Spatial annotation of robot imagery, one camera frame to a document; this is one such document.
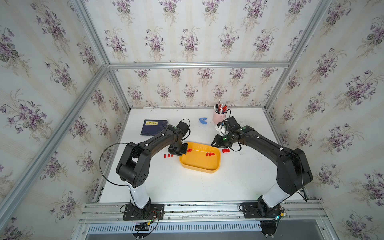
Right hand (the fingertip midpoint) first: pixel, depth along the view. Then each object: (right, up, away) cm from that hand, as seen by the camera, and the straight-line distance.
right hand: (214, 144), depth 87 cm
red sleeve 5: (-28, -8, +6) cm, 30 cm away
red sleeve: (+8, -5, +9) cm, 13 cm away
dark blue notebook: (-43, +9, +20) cm, 48 cm away
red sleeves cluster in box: (-15, -5, +9) cm, 18 cm away
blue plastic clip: (-6, +14, +24) cm, 29 cm away
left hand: (-18, -7, +2) cm, 20 cm away
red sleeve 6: (-31, -8, +6) cm, 33 cm away
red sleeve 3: (+7, -5, +9) cm, 12 cm away
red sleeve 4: (-26, -8, +6) cm, 28 cm away
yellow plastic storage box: (-6, -9, +6) cm, 13 cm away
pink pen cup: (+6, +19, +17) cm, 26 cm away
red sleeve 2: (+10, -5, +9) cm, 14 cm away
